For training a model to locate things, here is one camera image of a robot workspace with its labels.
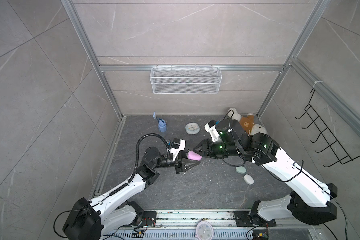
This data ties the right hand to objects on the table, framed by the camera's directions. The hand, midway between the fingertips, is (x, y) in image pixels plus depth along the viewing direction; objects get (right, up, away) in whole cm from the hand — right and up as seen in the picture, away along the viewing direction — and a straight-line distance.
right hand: (195, 150), depth 60 cm
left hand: (+1, -3, +1) cm, 3 cm away
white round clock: (+5, -39, +9) cm, 40 cm away
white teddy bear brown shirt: (+41, +13, +44) cm, 61 cm away
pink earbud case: (-1, -2, -2) cm, 3 cm away
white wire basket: (-3, +42, +41) cm, 59 cm away
